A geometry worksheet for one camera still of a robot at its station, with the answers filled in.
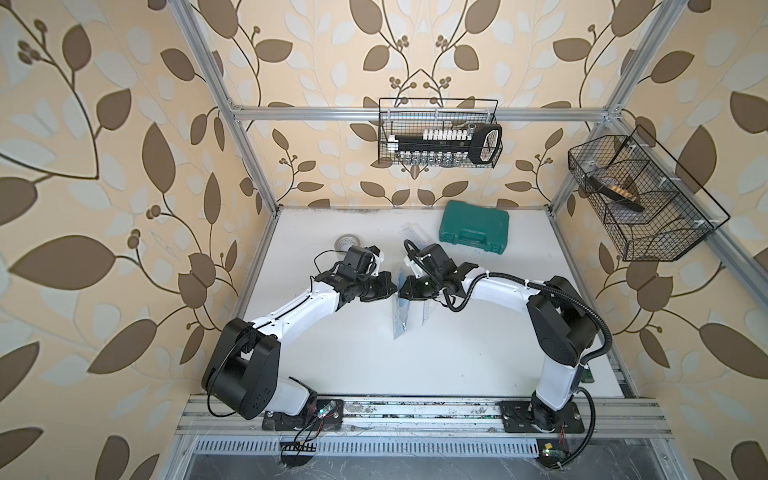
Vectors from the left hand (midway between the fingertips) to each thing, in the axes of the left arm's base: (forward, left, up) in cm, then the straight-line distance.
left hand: (394, 284), depth 84 cm
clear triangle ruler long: (0, -11, -13) cm, 17 cm away
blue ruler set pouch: (-4, -2, -7) cm, 8 cm away
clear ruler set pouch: (+31, -8, -14) cm, 35 cm away
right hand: (+1, -2, -7) cm, 7 cm away
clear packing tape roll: (+25, +18, -11) cm, 33 cm away
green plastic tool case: (+30, -30, -9) cm, 43 cm away
